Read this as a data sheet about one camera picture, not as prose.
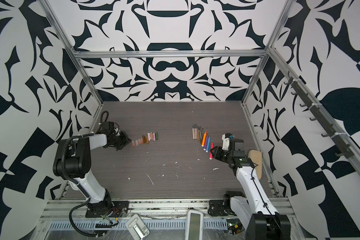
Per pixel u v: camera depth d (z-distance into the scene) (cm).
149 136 99
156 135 101
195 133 102
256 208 43
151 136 99
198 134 102
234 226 71
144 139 99
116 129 87
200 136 101
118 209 73
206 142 97
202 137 99
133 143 97
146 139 99
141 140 98
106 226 73
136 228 68
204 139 99
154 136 99
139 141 97
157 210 75
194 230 66
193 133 102
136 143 96
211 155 86
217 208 74
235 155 64
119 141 88
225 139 77
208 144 96
